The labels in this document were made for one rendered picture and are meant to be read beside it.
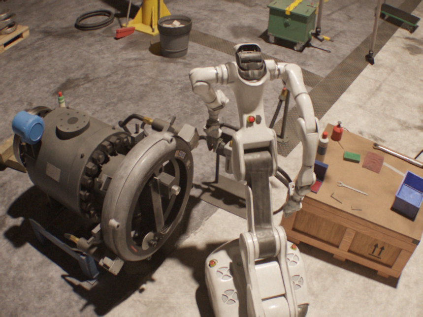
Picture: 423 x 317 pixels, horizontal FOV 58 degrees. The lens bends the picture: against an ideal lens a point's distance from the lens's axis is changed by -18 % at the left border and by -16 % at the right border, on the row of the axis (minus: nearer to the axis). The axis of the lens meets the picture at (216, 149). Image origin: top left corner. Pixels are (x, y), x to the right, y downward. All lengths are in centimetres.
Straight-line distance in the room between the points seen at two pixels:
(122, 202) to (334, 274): 153
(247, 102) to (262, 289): 94
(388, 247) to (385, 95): 247
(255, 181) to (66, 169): 102
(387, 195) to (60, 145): 206
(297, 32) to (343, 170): 262
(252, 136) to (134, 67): 289
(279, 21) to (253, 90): 323
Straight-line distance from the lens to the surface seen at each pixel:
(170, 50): 495
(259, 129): 217
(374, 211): 278
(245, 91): 211
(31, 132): 247
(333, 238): 294
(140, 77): 468
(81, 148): 242
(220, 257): 249
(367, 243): 288
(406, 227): 277
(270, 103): 431
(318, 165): 283
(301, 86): 217
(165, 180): 228
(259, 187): 221
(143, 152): 217
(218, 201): 327
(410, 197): 298
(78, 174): 239
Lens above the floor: 237
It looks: 40 degrees down
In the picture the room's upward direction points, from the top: 3 degrees clockwise
